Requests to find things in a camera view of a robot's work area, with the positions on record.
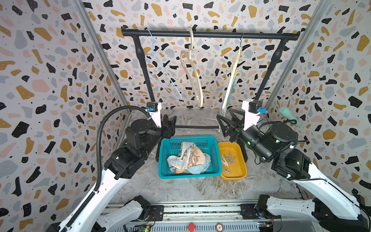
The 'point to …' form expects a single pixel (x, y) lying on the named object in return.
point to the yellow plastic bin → (233, 164)
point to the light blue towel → (199, 169)
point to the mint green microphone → (286, 112)
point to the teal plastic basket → (171, 147)
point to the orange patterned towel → (189, 155)
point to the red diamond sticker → (191, 226)
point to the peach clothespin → (226, 170)
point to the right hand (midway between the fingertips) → (227, 114)
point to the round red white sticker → (219, 227)
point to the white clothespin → (224, 162)
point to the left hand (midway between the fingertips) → (171, 115)
